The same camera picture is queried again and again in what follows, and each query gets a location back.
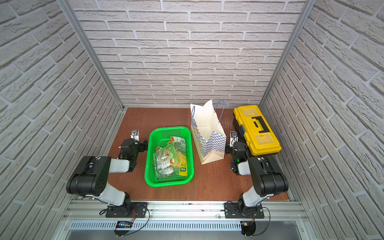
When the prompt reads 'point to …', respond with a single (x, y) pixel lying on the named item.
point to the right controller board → (248, 228)
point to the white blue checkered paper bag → (208, 133)
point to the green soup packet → (165, 160)
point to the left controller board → (122, 227)
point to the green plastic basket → (181, 136)
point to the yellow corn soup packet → (182, 164)
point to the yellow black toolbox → (254, 130)
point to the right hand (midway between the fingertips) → (234, 139)
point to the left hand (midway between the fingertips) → (133, 137)
